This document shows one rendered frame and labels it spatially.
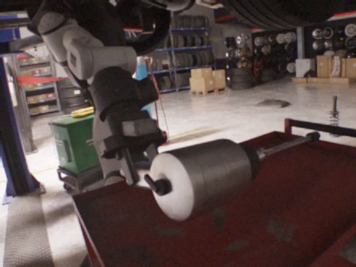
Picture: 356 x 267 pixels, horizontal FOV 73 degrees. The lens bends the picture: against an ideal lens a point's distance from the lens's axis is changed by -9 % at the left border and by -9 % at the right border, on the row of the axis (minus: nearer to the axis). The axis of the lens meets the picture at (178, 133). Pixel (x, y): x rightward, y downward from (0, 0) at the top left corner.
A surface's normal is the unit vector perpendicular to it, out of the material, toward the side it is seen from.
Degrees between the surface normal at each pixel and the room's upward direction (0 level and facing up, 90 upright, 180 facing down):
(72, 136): 85
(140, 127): 84
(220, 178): 71
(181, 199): 84
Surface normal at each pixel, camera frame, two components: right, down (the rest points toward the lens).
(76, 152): 0.74, 0.01
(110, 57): 0.46, -0.47
